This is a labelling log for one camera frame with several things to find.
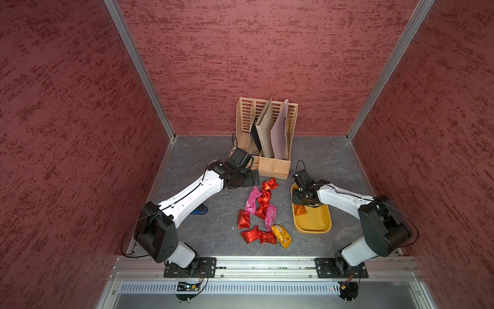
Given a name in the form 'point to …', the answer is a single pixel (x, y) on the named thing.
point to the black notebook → (255, 134)
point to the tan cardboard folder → (264, 125)
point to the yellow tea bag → (283, 237)
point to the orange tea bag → (299, 209)
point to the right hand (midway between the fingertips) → (297, 201)
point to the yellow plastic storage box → (318, 219)
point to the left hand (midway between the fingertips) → (248, 184)
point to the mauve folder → (279, 133)
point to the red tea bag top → (267, 186)
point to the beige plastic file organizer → (246, 110)
